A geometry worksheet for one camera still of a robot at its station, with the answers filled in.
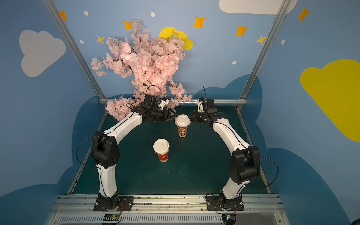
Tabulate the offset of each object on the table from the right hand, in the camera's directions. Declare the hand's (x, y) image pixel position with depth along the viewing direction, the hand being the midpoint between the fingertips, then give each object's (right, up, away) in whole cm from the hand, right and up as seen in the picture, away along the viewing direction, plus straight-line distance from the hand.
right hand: (193, 114), depth 88 cm
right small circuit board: (+18, -57, -15) cm, 61 cm away
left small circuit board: (-45, -55, -15) cm, 73 cm away
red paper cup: (-19, -27, -4) cm, 33 cm away
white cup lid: (-19, -19, -10) cm, 28 cm away
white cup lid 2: (-7, -4, +2) cm, 8 cm away
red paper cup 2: (-7, -12, +8) cm, 16 cm away
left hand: (-11, 0, -1) cm, 11 cm away
